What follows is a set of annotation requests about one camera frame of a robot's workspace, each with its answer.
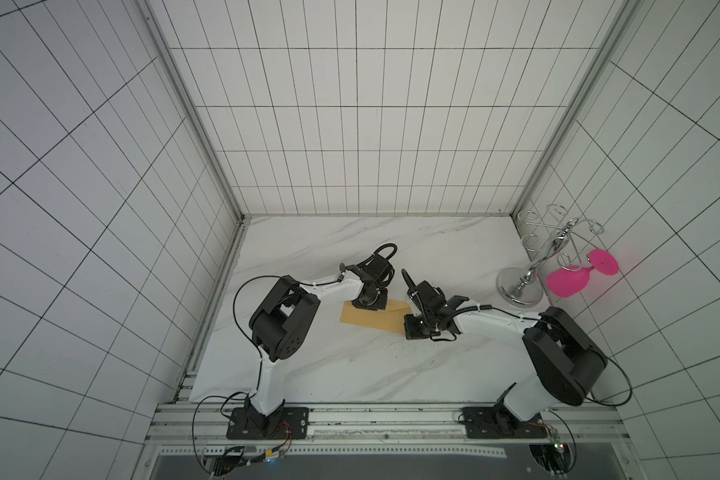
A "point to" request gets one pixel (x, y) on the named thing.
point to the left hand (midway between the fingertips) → (372, 308)
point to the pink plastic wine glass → (571, 281)
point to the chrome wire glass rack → (523, 287)
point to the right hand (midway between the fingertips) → (405, 324)
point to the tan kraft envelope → (391, 318)
